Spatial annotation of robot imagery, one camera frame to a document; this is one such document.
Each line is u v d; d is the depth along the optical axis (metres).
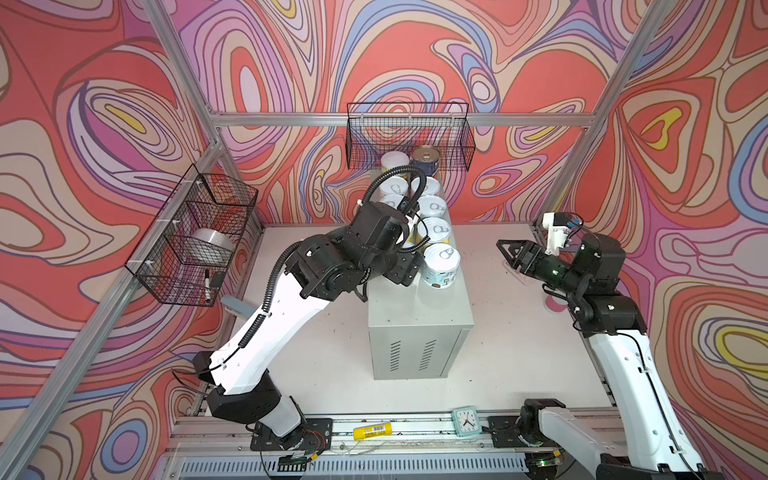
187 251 0.72
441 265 0.59
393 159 0.77
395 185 0.73
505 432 0.73
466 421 0.74
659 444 0.37
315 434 0.73
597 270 0.47
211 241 0.73
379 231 0.41
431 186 0.73
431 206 0.69
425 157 0.73
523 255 0.58
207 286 0.72
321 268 0.36
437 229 0.64
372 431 0.72
